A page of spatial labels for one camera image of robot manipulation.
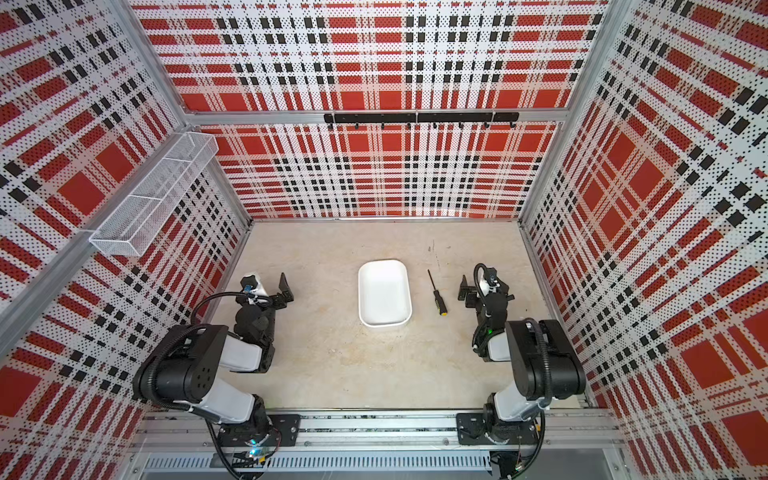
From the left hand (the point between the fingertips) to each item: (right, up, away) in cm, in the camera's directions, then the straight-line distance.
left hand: (268, 281), depth 88 cm
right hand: (+65, +1, +3) cm, 65 cm away
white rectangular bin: (+34, -6, +8) cm, 36 cm away
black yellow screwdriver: (+52, -7, +8) cm, 53 cm away
